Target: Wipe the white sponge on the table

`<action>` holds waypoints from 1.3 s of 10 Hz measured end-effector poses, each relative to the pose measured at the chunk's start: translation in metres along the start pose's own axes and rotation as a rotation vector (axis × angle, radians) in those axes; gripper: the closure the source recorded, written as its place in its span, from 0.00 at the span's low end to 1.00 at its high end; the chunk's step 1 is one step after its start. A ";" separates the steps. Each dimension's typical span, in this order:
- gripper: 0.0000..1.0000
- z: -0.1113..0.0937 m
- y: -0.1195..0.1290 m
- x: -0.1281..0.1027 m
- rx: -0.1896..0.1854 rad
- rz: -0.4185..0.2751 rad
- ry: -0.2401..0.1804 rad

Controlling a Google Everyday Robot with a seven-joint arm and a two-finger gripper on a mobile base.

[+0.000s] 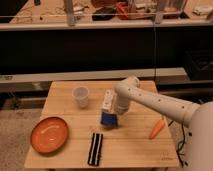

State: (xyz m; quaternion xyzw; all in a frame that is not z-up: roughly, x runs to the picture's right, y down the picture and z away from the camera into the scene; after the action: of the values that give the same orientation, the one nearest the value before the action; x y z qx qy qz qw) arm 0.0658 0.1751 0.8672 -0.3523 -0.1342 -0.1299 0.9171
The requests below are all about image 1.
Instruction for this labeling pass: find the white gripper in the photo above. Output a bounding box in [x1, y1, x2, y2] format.
[100, 89, 118, 127]

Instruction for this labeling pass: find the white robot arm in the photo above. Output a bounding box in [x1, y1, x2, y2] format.
[101, 76, 213, 171]

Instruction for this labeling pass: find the clear plastic cup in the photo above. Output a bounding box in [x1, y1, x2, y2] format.
[72, 86, 89, 108]

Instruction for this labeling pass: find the wooden table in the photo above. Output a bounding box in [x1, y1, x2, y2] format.
[24, 80, 180, 170]

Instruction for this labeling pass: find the orange carrot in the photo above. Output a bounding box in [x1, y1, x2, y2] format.
[149, 119, 165, 139]

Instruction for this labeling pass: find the orange plate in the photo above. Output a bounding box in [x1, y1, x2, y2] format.
[30, 117, 69, 154]

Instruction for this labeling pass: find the metal shelf rack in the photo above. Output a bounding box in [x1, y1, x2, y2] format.
[0, 0, 213, 84]

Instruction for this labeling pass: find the black cable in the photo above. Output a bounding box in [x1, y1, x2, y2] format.
[168, 119, 189, 167]

